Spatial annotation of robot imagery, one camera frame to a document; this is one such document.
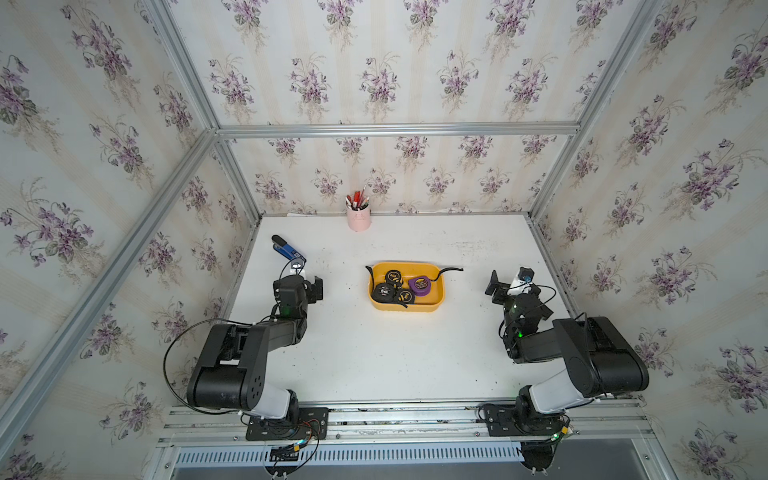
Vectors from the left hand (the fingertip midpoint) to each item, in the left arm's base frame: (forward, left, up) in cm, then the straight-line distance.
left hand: (302, 278), depth 93 cm
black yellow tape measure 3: (-5, -33, -3) cm, 33 cm away
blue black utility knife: (+16, +9, -5) cm, 19 cm away
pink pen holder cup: (+28, -17, -2) cm, 32 cm away
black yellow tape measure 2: (-4, -26, -3) cm, 26 cm away
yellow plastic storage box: (-8, -41, -2) cm, 42 cm away
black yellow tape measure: (+3, -29, -4) cm, 29 cm away
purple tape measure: (0, -38, -3) cm, 38 cm away
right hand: (-2, -65, +5) cm, 66 cm away
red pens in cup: (+32, -16, +3) cm, 36 cm away
